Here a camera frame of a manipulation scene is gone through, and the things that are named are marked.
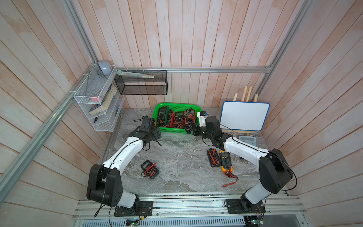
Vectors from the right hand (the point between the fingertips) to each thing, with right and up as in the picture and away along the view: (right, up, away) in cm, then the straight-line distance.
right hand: (187, 126), depth 85 cm
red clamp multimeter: (-10, +7, +24) cm, 27 cm away
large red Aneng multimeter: (-5, +4, +22) cm, 23 cm away
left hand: (-22, -6, +3) cm, 23 cm away
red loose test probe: (+24, -34, -3) cm, 42 cm away
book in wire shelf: (-47, +12, -8) cm, 49 cm away
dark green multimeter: (-17, +8, +19) cm, 27 cm away
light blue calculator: (+47, -10, +14) cm, 50 cm away
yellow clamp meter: (+25, -22, +3) cm, 33 cm away
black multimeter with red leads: (+18, -20, +3) cm, 27 cm away
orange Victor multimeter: (+3, +6, +17) cm, 19 cm away
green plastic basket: (-2, +15, +32) cm, 35 cm away
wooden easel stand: (+37, +18, +3) cm, 42 cm away
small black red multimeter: (-23, -26, -1) cm, 35 cm away
